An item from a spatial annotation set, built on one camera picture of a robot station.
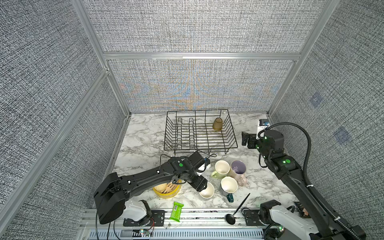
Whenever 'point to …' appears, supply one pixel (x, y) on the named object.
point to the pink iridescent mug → (238, 169)
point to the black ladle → (230, 217)
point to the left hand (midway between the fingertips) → (202, 184)
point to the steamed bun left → (160, 188)
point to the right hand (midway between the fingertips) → (252, 131)
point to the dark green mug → (229, 186)
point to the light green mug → (222, 168)
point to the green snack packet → (176, 214)
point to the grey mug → (208, 193)
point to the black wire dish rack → (199, 130)
